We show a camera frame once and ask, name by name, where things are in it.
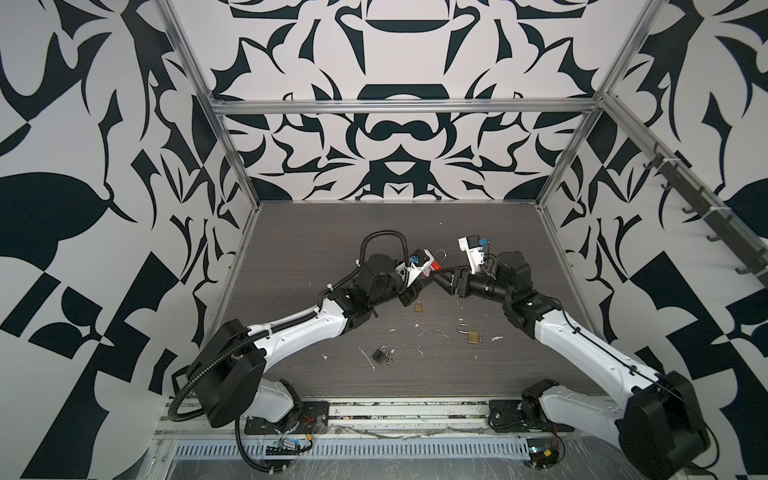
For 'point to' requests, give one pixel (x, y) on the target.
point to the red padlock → (437, 265)
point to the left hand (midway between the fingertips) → (429, 265)
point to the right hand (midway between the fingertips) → (436, 273)
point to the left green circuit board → (286, 447)
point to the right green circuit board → (543, 452)
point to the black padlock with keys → (382, 355)
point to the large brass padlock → (473, 337)
